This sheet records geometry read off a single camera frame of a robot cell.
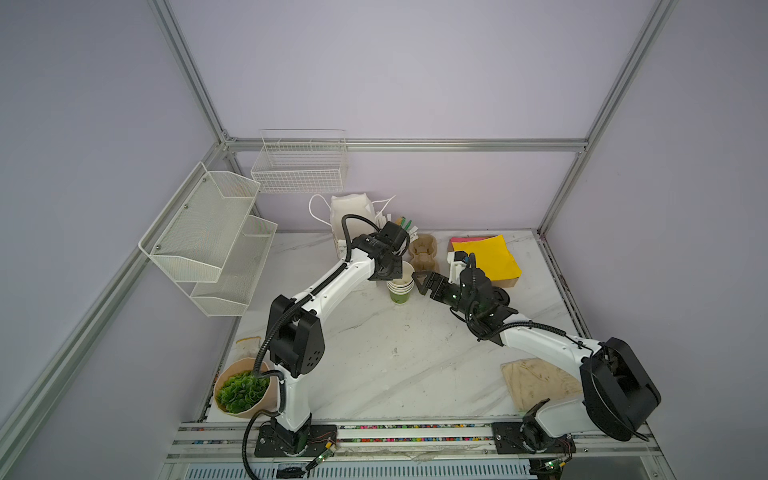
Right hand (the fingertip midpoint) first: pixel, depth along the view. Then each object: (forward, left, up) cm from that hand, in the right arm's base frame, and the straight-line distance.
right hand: (417, 278), depth 82 cm
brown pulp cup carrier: (+22, -3, -15) cm, 27 cm away
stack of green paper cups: (0, +5, -5) cm, 7 cm away
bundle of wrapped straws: (+23, +3, -1) cm, 23 cm away
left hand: (+4, +8, -3) cm, 10 cm away
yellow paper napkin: (+24, -30, -17) cm, 42 cm away
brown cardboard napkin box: (+11, -31, -18) cm, 38 cm away
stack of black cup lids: (+4, -28, -15) cm, 32 cm away
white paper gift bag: (+28, +22, +4) cm, 36 cm away
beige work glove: (-21, -33, -21) cm, 44 cm away
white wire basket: (+37, +37, +15) cm, 54 cm away
